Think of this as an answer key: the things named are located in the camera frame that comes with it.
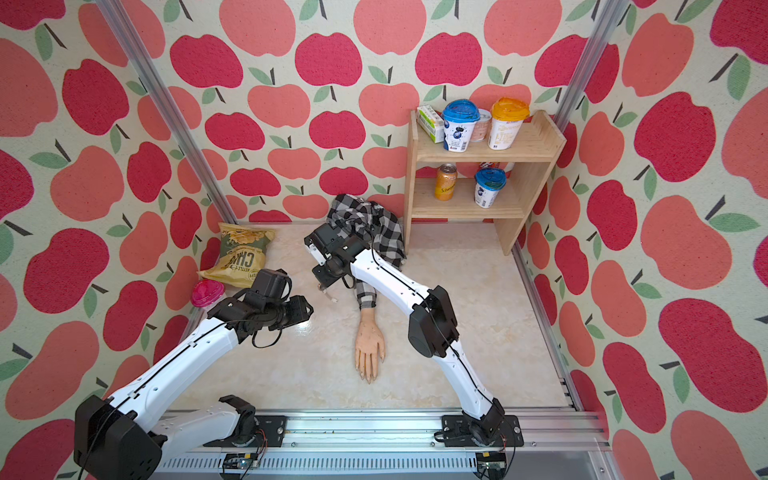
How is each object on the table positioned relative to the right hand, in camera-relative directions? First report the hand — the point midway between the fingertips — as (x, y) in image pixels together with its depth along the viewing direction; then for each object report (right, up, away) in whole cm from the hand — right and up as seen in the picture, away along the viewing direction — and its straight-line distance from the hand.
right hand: (327, 276), depth 89 cm
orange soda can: (+37, +30, +4) cm, 47 cm away
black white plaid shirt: (+14, +16, +27) cm, 34 cm away
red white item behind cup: (+61, +38, +15) cm, 73 cm away
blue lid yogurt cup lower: (+50, +29, +2) cm, 57 cm away
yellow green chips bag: (-32, +6, +12) cm, 35 cm away
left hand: (-3, -10, -9) cm, 14 cm away
